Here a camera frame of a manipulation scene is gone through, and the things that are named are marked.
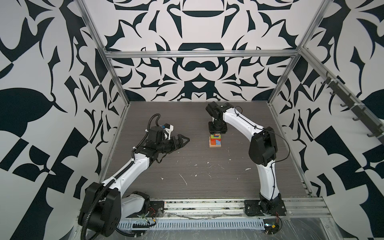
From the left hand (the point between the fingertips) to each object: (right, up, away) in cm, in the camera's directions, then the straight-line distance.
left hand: (186, 140), depth 80 cm
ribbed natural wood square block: (+18, +2, +9) cm, 20 cm away
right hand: (+17, +3, +12) cm, 21 cm away
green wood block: (+16, 0, +11) cm, 19 cm away
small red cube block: (+18, -2, +14) cm, 23 cm away
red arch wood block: (+17, -3, +16) cm, 23 cm away
